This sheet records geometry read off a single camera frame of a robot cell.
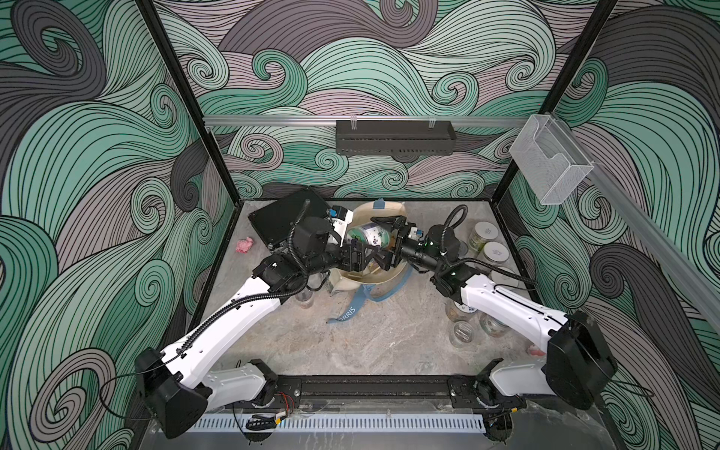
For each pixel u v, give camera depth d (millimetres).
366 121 942
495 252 926
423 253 642
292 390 732
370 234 660
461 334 782
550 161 762
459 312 815
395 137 956
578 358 403
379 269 713
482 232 976
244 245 1007
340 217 615
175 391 362
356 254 608
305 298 856
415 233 744
